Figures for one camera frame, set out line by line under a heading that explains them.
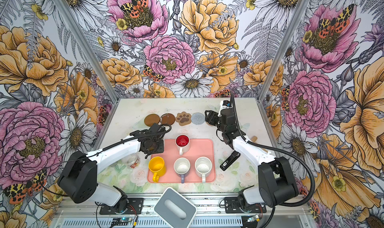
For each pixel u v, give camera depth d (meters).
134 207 0.73
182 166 0.85
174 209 0.73
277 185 0.42
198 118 1.09
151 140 0.66
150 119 1.09
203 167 0.85
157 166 0.85
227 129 0.66
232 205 0.74
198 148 0.94
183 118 1.10
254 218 0.72
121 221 0.71
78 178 0.43
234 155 0.87
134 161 0.83
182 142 0.94
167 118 1.09
